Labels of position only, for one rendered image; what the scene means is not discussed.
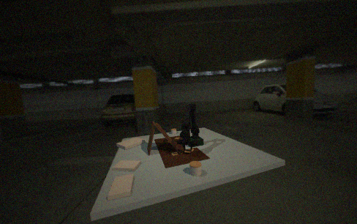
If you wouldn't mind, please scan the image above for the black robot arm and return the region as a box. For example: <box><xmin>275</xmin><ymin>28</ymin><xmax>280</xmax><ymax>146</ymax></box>
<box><xmin>180</xmin><ymin>104</ymin><xmax>200</xmax><ymax>145</ymax></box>

